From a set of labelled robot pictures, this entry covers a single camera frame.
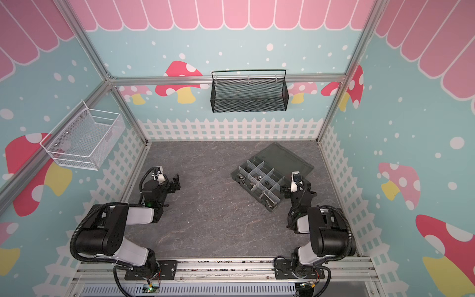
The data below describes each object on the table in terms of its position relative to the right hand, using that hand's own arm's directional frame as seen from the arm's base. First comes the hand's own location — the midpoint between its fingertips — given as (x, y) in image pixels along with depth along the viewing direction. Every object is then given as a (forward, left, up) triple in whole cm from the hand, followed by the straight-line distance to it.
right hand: (293, 177), depth 90 cm
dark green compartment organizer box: (+5, +12, -6) cm, 14 cm away
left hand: (+2, +62, -3) cm, 62 cm away
